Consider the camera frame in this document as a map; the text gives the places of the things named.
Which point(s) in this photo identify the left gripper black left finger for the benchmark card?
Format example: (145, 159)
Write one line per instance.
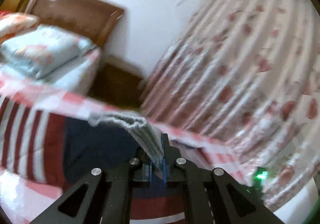
(101, 196)

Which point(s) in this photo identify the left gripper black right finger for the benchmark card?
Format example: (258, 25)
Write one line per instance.
(212, 196)

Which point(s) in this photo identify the red white striped navy sweater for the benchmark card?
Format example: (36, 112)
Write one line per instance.
(105, 140)

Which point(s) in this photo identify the pink white checkered bedsheet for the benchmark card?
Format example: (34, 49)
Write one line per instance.
(210, 153)

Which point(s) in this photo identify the dark wooden nightstand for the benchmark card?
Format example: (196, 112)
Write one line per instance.
(119, 83)

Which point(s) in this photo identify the floral mattress sheet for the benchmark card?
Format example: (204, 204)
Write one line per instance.
(76, 75)

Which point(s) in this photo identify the pink floral curtain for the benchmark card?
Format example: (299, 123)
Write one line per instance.
(246, 72)

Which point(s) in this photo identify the light blue floral pillow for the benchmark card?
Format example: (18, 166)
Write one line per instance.
(37, 53)

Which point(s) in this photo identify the dark wooden headboard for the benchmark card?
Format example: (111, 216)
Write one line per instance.
(94, 19)

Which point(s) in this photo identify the orange floral pillow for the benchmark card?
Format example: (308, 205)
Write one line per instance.
(14, 24)

